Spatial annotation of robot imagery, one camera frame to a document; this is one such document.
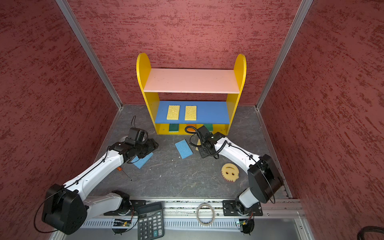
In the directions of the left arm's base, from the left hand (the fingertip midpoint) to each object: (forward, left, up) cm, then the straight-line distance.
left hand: (155, 149), depth 84 cm
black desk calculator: (-35, -3, -8) cm, 36 cm away
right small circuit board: (-33, -48, -11) cm, 59 cm away
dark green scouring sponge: (+21, -7, -7) cm, 24 cm away
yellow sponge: (+26, -8, +4) cm, 28 cm away
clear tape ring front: (-29, -33, -9) cm, 45 cm away
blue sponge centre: (+6, -16, -9) cm, 19 cm away
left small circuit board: (-34, +13, -12) cm, 38 cm away
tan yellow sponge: (-4, -25, +14) cm, 29 cm away
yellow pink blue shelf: (+51, -38, 0) cm, 64 cm away
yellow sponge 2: (+24, -20, +5) cm, 32 cm away
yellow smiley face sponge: (-10, -44, -7) cm, 45 cm away
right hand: (-1, -29, -2) cm, 29 cm away
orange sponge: (+14, -22, +6) cm, 27 cm away
